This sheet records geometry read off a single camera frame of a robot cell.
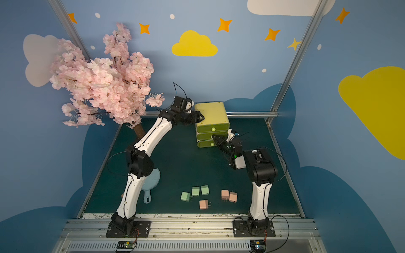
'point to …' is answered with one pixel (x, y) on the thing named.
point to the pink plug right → (233, 196)
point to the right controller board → (258, 246)
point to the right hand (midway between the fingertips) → (213, 135)
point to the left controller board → (126, 244)
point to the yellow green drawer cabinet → (215, 122)
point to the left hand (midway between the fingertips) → (200, 116)
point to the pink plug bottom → (203, 204)
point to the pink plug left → (225, 195)
